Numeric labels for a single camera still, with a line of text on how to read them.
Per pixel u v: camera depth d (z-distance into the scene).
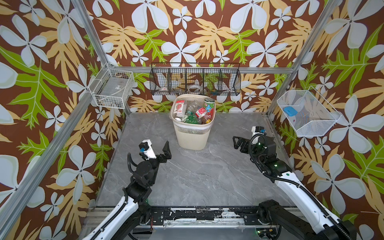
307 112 0.83
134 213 0.54
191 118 0.77
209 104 0.82
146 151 0.61
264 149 0.56
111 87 0.86
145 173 0.54
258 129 0.67
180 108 0.83
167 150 0.67
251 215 0.75
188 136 0.88
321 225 0.40
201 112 0.80
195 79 0.97
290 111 0.86
